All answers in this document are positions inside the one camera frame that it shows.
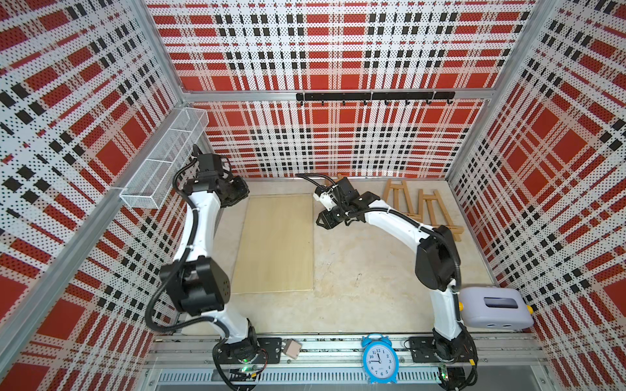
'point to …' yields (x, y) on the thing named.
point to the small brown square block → (292, 349)
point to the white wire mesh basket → (147, 185)
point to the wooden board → (276, 248)
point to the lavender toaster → (495, 308)
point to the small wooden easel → (457, 230)
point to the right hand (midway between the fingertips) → (324, 220)
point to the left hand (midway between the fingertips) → (250, 190)
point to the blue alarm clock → (381, 360)
